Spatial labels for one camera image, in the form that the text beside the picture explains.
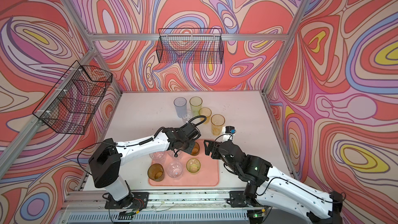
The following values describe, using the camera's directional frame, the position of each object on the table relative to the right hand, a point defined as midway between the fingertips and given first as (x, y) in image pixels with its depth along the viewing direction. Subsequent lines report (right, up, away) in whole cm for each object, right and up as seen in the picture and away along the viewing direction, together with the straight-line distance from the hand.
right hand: (212, 146), depth 72 cm
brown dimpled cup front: (-29, -16, +8) cm, 34 cm away
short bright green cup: (-10, -13, +10) cm, 19 cm away
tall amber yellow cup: (+4, +10, +15) cm, 19 cm away
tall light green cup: (-9, +21, +25) cm, 34 cm away
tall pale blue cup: (-18, +20, +22) cm, 34 cm away
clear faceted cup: (-20, -15, +10) cm, 27 cm away
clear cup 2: (-30, -10, +14) cm, 35 cm away
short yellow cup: (-2, +15, +29) cm, 33 cm away
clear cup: (-14, +12, +31) cm, 36 cm away
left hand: (-10, -3, +13) cm, 16 cm away
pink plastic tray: (-5, -15, +10) cm, 19 cm away
